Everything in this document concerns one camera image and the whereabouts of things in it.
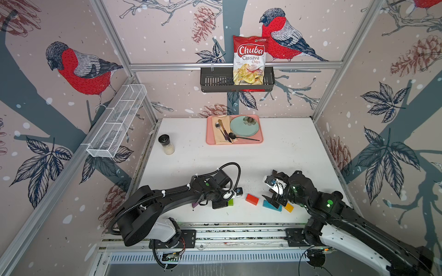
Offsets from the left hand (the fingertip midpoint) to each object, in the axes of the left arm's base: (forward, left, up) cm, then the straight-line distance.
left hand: (228, 195), depth 84 cm
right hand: (+2, -18, +12) cm, 22 cm away
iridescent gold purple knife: (+45, +2, -2) cm, 45 cm away
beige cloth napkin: (+47, +4, -2) cm, 47 cm away
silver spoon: (+49, +7, -2) cm, 49 cm away
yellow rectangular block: (-5, -30, -2) cm, 30 cm away
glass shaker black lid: (+28, +36, +9) cm, 47 cm away
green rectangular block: (-3, -1, -2) cm, 4 cm away
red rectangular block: (-2, -12, -1) cm, 12 cm away
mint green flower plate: (+49, -11, -3) cm, 51 cm away
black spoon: (+40, -3, -2) cm, 40 cm away
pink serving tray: (+39, +12, -3) cm, 40 cm away
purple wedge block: (-4, +16, 0) cm, 17 cm away
